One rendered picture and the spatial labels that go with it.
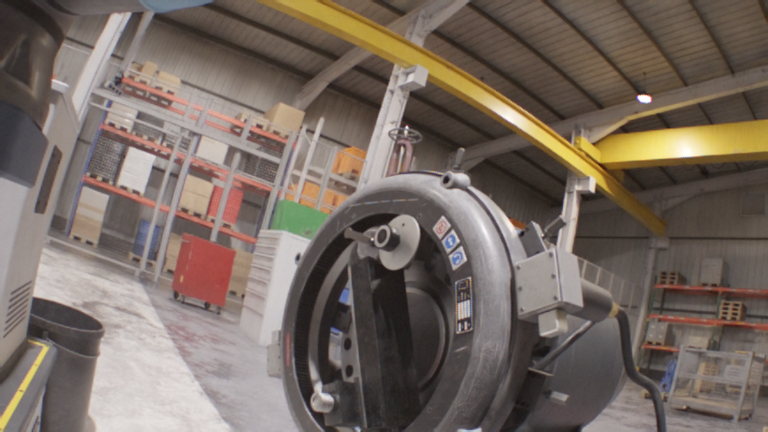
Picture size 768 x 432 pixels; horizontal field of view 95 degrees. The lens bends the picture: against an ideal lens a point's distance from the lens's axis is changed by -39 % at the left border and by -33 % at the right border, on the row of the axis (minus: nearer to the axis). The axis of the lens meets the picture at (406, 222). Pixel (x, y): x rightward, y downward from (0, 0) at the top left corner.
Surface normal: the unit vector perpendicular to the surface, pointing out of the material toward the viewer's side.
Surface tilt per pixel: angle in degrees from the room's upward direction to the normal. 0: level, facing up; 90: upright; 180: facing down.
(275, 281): 90
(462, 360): 90
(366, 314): 90
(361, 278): 90
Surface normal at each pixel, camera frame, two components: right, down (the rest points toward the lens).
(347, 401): 0.69, -0.43
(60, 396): 0.80, 0.15
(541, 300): -0.72, -0.29
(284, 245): 0.58, 0.00
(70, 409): 0.92, 0.23
